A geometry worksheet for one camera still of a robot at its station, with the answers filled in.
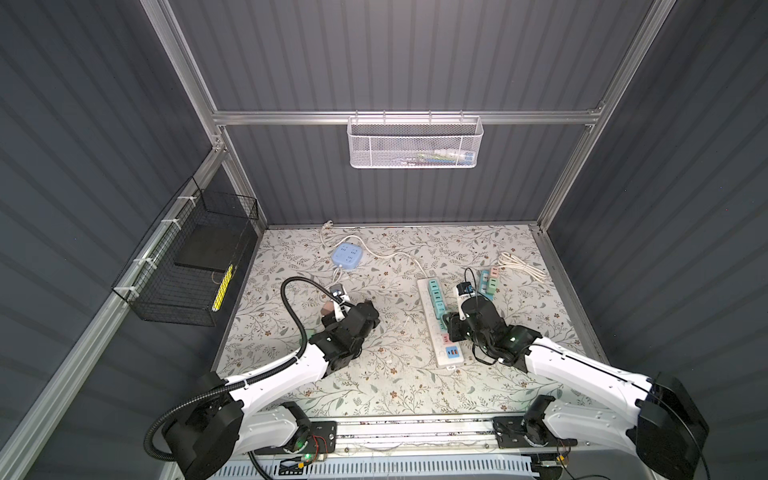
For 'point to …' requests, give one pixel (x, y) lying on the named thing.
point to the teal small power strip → (484, 276)
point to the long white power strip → (447, 355)
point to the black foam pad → (210, 246)
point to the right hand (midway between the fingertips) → (450, 318)
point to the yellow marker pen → (223, 289)
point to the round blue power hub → (347, 255)
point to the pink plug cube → (494, 271)
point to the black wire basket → (178, 274)
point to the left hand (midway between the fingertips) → (356, 307)
